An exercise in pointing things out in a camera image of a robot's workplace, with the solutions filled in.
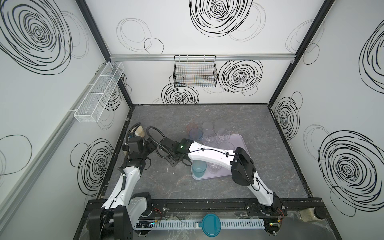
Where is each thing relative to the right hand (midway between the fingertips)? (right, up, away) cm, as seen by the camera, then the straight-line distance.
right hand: (171, 157), depth 83 cm
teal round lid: (+20, -23, -20) cm, 37 cm away
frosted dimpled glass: (+22, +15, +19) cm, 33 cm away
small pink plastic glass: (+11, +17, +18) cm, 27 cm away
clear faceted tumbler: (+23, +9, +14) cm, 29 cm away
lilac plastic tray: (+31, +6, +13) cm, 35 cm away
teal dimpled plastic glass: (+16, -6, +1) cm, 17 cm away
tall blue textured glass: (+14, +11, +18) cm, 25 cm away
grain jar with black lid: (+65, -19, -19) cm, 70 cm away
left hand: (-12, +9, +2) cm, 15 cm away
